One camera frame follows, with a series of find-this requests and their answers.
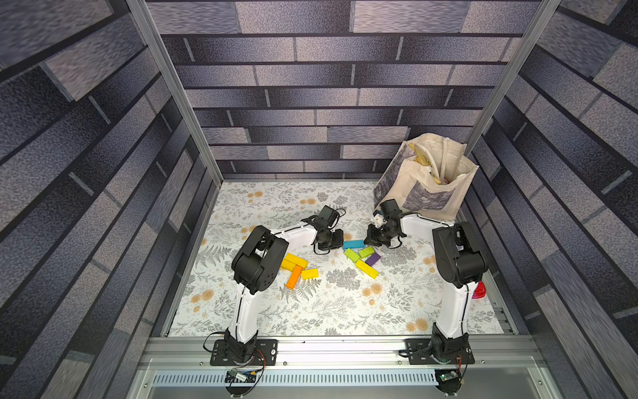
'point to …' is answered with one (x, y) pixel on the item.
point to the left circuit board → (239, 376)
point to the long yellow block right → (367, 269)
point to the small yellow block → (310, 273)
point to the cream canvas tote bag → (425, 174)
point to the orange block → (294, 277)
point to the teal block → (358, 243)
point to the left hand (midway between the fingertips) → (345, 242)
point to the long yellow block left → (290, 262)
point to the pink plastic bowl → (480, 291)
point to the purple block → (372, 259)
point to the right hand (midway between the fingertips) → (363, 240)
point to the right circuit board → (449, 382)
